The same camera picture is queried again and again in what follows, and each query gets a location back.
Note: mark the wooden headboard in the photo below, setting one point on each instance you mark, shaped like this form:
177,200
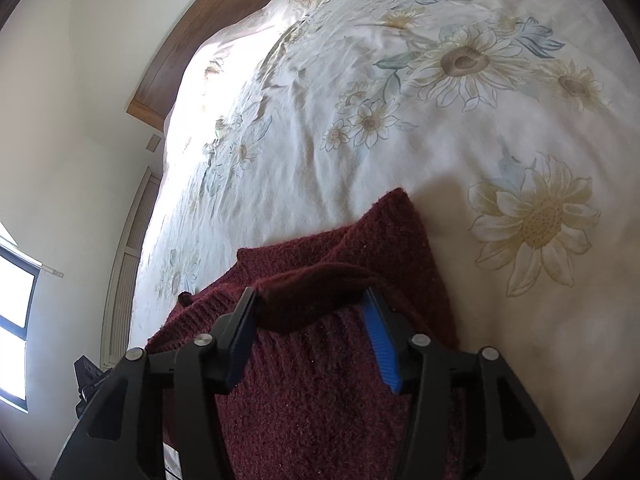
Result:
165,85

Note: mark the window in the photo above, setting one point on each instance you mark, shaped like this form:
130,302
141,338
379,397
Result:
12,310

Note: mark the maroon knit sweater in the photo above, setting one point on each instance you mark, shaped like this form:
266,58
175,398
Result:
310,400

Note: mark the white floral duvet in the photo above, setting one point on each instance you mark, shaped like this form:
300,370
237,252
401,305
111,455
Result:
400,160

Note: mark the wall switch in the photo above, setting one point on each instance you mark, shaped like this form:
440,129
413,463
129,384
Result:
153,142

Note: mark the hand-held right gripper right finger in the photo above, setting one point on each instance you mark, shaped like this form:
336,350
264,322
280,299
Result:
380,345

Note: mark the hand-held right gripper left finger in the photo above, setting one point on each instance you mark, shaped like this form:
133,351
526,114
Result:
235,360

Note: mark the louvred radiator cover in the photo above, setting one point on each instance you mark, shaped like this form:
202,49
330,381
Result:
125,270

